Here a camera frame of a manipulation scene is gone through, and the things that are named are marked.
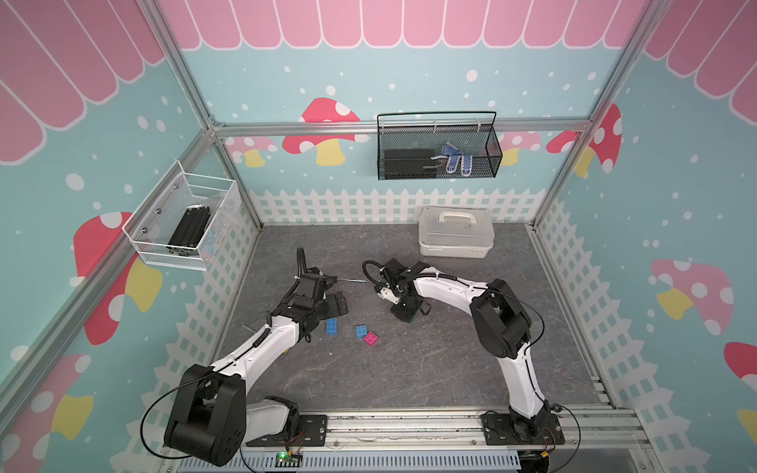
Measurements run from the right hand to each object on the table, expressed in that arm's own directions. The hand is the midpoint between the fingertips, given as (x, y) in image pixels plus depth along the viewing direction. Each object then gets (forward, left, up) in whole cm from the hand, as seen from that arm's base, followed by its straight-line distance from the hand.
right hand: (405, 311), depth 95 cm
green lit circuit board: (-39, +32, -3) cm, 51 cm away
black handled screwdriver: (+12, +18, 0) cm, 22 cm away
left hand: (-2, +23, +7) cm, 24 cm away
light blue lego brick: (-7, +14, +2) cm, 16 cm away
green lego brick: (-4, -2, +2) cm, 5 cm away
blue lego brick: (-5, +24, +1) cm, 24 cm away
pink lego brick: (-9, +11, +1) cm, 14 cm away
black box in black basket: (+32, -2, +34) cm, 47 cm away
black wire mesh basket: (+41, -11, +35) cm, 55 cm away
